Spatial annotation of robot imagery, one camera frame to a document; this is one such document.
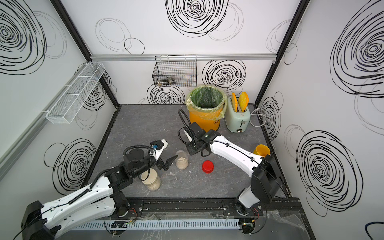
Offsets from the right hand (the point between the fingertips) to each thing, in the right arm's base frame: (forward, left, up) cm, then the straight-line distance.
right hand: (191, 148), depth 81 cm
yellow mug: (+2, -40, -5) cm, 41 cm away
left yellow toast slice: (+29, -26, +7) cm, 40 cm away
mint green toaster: (+20, -28, -2) cm, 35 cm away
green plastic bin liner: (+35, -9, +1) cm, 36 cm away
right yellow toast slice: (+31, -32, +6) cm, 45 cm away
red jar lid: (-6, -9, -12) cm, 16 cm away
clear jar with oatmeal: (-5, +5, -4) cm, 8 cm away
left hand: (-5, +10, +8) cm, 14 cm away
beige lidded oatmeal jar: (-18, +18, -1) cm, 25 cm away
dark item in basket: (+32, +17, +20) cm, 41 cm away
